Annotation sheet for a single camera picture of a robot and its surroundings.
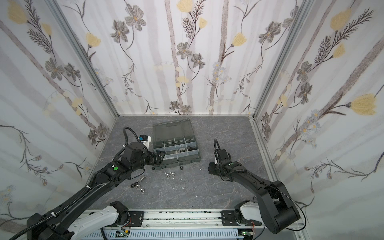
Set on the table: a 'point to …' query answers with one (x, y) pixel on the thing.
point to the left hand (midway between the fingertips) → (157, 149)
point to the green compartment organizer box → (177, 139)
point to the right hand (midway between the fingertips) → (207, 165)
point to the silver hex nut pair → (171, 174)
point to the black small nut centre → (181, 167)
